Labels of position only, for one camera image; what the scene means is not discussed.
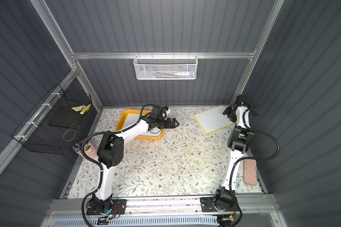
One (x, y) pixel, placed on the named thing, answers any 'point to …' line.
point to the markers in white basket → (159, 74)
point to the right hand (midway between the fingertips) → (230, 115)
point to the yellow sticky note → (77, 109)
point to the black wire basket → (46, 128)
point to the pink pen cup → (91, 151)
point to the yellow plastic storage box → (121, 118)
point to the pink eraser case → (249, 171)
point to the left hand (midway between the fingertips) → (177, 125)
